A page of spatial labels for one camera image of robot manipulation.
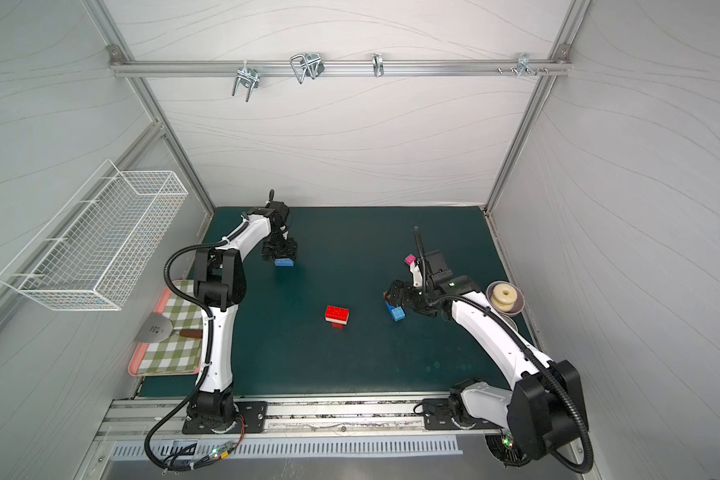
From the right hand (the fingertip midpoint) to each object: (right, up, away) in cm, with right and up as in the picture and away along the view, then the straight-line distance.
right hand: (400, 298), depth 82 cm
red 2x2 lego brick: (-18, -9, +5) cm, 21 cm away
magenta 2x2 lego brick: (+6, +9, +21) cm, 24 cm away
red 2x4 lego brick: (-18, -5, +2) cm, 19 cm away
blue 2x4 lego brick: (0, -6, +6) cm, 8 cm away
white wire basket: (-73, +14, -14) cm, 76 cm away
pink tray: (-74, -15, +2) cm, 76 cm away
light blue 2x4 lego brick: (-38, +8, +19) cm, 44 cm away
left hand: (-38, +10, +22) cm, 45 cm away
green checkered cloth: (-64, -16, +2) cm, 66 cm away
